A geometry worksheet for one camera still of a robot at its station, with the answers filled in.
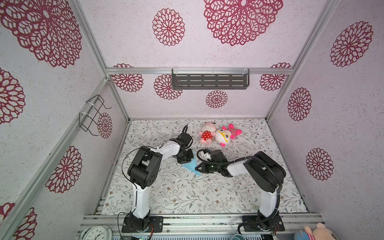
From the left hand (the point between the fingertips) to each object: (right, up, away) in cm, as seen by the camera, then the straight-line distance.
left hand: (190, 162), depth 96 cm
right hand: (+3, -2, -4) cm, 5 cm away
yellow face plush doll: (+22, +17, +4) cm, 28 cm away
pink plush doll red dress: (+12, +20, +9) cm, 25 cm away
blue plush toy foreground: (+48, -26, -32) cm, 63 cm away
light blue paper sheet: (+1, -2, -2) cm, 3 cm away
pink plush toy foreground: (+53, -27, -32) cm, 67 cm away
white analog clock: (-42, -27, -28) cm, 57 cm away
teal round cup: (+22, -28, -29) cm, 46 cm away
